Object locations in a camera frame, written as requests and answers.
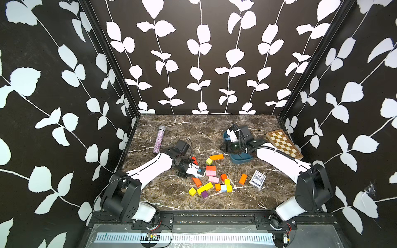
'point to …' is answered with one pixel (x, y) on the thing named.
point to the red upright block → (195, 161)
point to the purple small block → (204, 194)
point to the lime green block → (209, 161)
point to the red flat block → (211, 167)
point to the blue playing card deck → (258, 179)
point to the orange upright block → (197, 182)
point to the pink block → (213, 179)
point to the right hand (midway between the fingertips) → (219, 145)
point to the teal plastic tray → (238, 157)
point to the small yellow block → (192, 191)
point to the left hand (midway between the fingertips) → (195, 167)
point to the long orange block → (216, 157)
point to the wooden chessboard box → (284, 143)
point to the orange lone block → (243, 179)
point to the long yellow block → (207, 186)
